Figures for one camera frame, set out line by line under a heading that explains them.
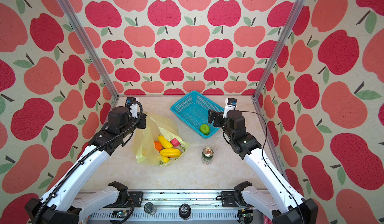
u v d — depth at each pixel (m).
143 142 0.67
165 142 0.90
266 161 0.46
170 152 0.86
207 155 0.79
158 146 0.88
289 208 0.38
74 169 0.43
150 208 0.64
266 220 0.68
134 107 0.64
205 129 0.94
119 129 0.54
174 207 0.72
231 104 0.62
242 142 0.52
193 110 1.12
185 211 0.54
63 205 0.39
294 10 0.75
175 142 0.90
